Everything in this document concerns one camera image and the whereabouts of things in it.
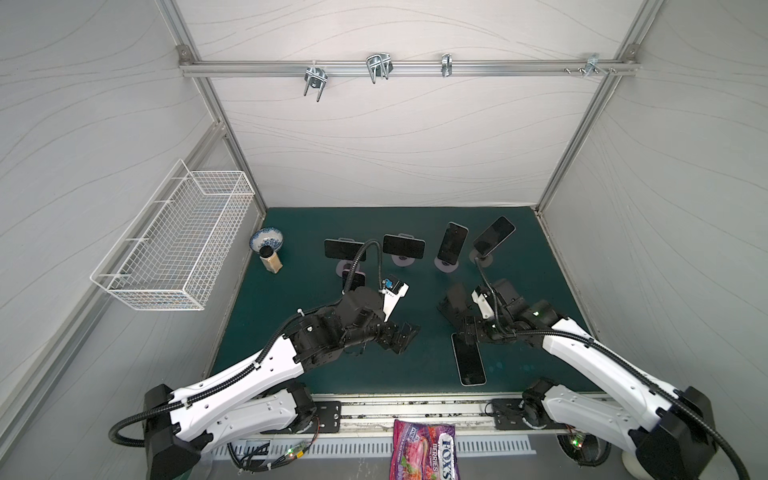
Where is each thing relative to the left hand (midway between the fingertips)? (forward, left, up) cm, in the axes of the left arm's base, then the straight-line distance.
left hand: (409, 314), depth 69 cm
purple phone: (+12, +14, -5) cm, 19 cm away
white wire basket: (+9, +56, +10) cm, 58 cm away
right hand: (+3, -18, -12) cm, 22 cm away
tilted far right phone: (+36, -31, -12) cm, 49 cm away
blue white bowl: (+37, +52, -17) cm, 66 cm away
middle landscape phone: (+31, +1, -13) cm, 33 cm away
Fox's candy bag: (-25, -4, -18) cm, 31 cm away
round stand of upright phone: (+27, -14, -20) cm, 36 cm away
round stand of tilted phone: (+31, -27, -21) cm, 46 cm away
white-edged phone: (-4, -18, -23) cm, 30 cm away
